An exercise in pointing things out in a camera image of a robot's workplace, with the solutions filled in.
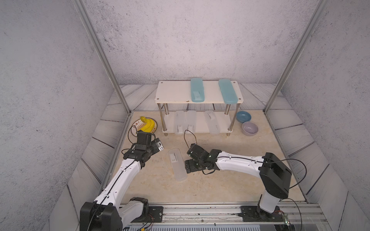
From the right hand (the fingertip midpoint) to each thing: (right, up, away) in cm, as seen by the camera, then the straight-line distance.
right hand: (191, 167), depth 83 cm
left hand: (-19, +12, +1) cm, 23 cm away
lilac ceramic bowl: (+43, +21, +22) cm, 52 cm away
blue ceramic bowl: (+42, +30, +32) cm, 61 cm away
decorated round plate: (-40, +24, +28) cm, 54 cm away
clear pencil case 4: (-8, 0, +8) cm, 11 cm away
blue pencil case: (+21, +43, 0) cm, 48 cm away
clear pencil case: (+16, +25, +21) cm, 36 cm away
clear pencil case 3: (-8, +25, +22) cm, 34 cm away
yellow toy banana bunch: (-30, +23, +21) cm, 43 cm away
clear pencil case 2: (+1, +26, +24) cm, 36 cm away
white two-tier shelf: (-6, +43, +1) cm, 44 cm away
